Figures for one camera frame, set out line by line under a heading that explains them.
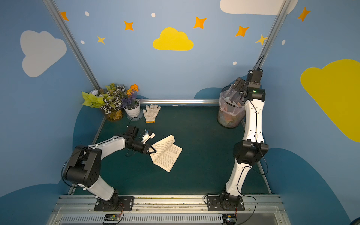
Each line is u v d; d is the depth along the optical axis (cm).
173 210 74
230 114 92
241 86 73
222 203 69
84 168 46
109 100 91
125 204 75
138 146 80
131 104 97
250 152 51
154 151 87
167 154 93
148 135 84
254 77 60
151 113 118
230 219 72
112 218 72
